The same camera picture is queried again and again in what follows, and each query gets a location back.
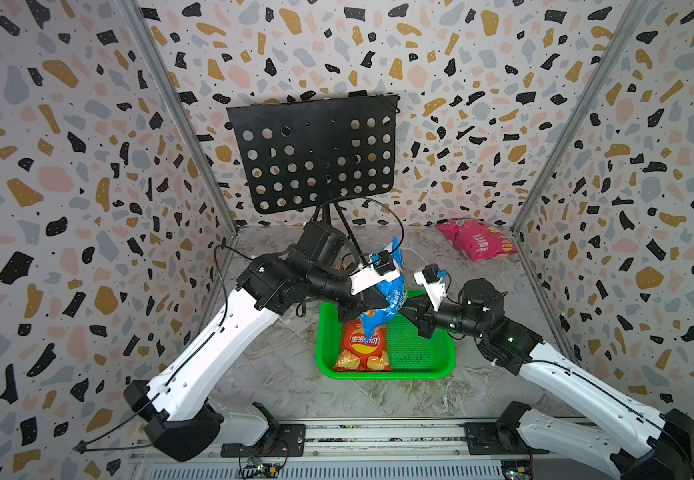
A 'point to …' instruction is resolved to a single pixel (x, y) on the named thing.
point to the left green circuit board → (265, 471)
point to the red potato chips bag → (357, 354)
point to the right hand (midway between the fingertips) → (397, 307)
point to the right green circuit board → (517, 469)
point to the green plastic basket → (412, 355)
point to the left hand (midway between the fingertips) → (387, 301)
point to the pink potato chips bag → (476, 240)
